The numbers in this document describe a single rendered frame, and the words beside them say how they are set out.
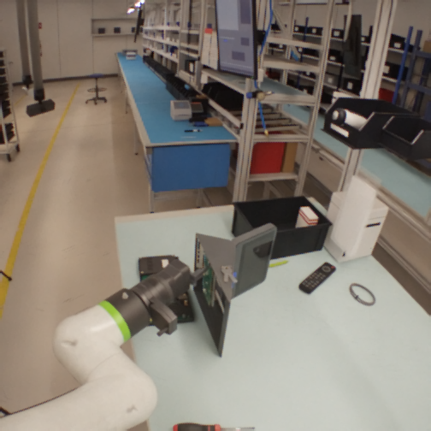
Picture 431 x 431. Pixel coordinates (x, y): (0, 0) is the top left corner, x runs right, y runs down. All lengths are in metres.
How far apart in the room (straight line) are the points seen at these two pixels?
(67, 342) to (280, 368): 0.50
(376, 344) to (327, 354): 0.16
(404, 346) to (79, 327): 0.84
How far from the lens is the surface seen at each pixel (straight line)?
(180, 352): 0.82
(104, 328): 0.60
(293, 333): 0.90
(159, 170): 2.30
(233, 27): 1.87
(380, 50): 1.20
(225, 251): 0.77
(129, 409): 0.53
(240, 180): 2.42
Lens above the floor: 1.69
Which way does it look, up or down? 32 degrees down
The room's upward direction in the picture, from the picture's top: 5 degrees clockwise
